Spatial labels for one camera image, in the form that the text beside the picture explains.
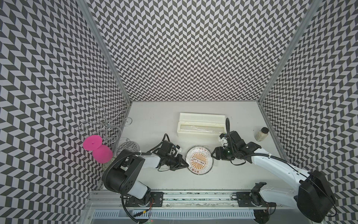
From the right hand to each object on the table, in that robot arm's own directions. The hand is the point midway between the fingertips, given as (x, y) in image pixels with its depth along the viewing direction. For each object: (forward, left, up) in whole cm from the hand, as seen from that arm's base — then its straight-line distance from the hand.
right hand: (215, 158), depth 80 cm
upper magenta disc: (-3, +57, +26) cm, 63 cm away
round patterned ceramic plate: (+2, +9, -7) cm, 11 cm away
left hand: (-3, +17, -6) cm, 18 cm away
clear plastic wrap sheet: (+2, +8, -6) cm, 11 cm away
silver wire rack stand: (+28, +77, -4) cm, 82 cm away
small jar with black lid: (+15, -32, +1) cm, 35 cm away
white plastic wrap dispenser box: (+23, +6, 0) cm, 24 cm away
